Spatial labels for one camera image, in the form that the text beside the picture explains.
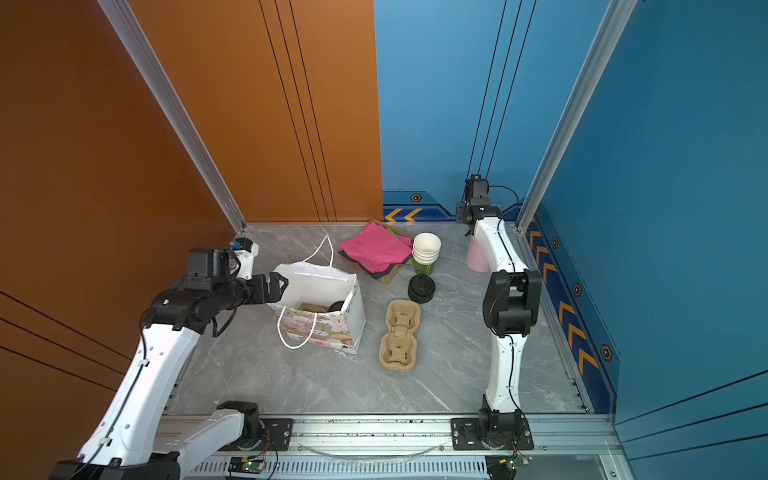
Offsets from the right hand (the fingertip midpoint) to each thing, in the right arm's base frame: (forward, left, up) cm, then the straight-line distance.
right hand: (469, 208), depth 98 cm
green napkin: (+6, +27, -15) cm, 32 cm away
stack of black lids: (-21, +17, -15) cm, 31 cm away
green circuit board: (-67, +61, -21) cm, 93 cm away
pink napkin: (-4, +32, -15) cm, 36 cm away
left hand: (-32, +56, +6) cm, 64 cm away
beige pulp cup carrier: (-40, +24, -18) cm, 50 cm away
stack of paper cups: (-11, +15, -7) cm, 20 cm away
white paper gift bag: (-31, +44, +1) cm, 54 cm away
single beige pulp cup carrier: (-29, +51, -13) cm, 60 cm away
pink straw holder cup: (-8, -4, -16) cm, 18 cm away
